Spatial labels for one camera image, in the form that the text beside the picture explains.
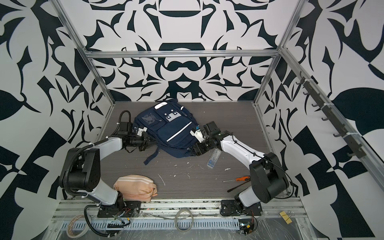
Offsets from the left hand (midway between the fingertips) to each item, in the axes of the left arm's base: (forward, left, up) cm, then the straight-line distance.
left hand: (158, 139), depth 88 cm
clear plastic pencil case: (-8, -32, -10) cm, 35 cm away
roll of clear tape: (-41, +37, -9) cm, 56 cm away
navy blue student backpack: (+13, -5, -3) cm, 14 cm away
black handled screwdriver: (-26, -40, -11) cm, 49 cm away
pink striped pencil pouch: (-24, +11, -8) cm, 28 cm away
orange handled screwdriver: (-21, -46, -8) cm, 51 cm away
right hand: (-6, -21, 0) cm, 22 cm away
